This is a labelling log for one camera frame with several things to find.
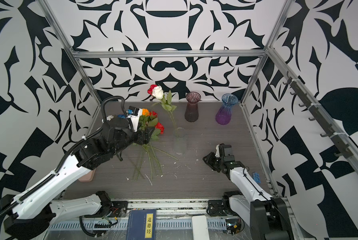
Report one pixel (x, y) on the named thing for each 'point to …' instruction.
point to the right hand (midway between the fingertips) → (205, 157)
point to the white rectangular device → (200, 228)
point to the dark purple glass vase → (191, 111)
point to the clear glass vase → (180, 141)
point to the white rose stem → (165, 101)
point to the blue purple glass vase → (223, 115)
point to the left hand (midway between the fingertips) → (148, 123)
